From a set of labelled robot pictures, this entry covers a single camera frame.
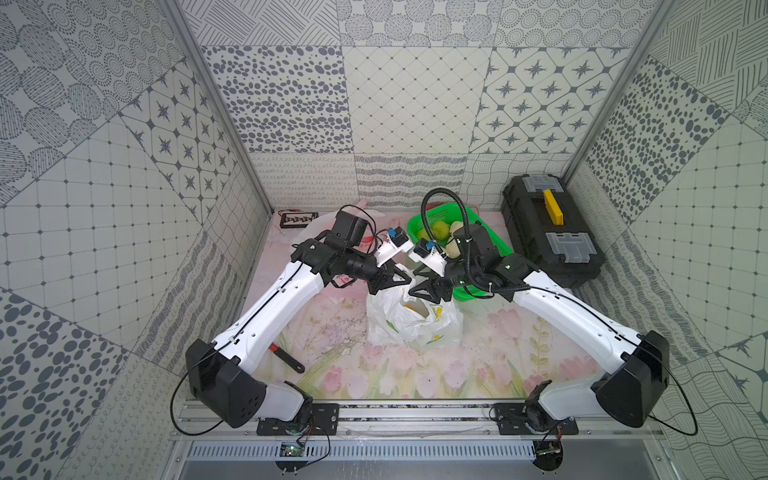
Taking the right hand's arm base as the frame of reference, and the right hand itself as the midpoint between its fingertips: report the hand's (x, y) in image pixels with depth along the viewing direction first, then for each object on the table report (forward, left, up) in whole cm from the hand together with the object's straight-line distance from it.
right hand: (416, 283), depth 74 cm
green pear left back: (+17, -2, 0) cm, 17 cm away
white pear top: (+39, -17, -21) cm, 48 cm away
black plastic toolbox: (+26, -43, -7) cm, 51 cm away
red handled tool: (-12, +36, -23) cm, 44 cm away
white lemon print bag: (-10, +5, +2) cm, 11 cm away
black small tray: (+42, +46, -20) cm, 65 cm away
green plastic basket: (+21, -12, +4) cm, 25 cm away
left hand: (-3, +1, +6) cm, 7 cm away
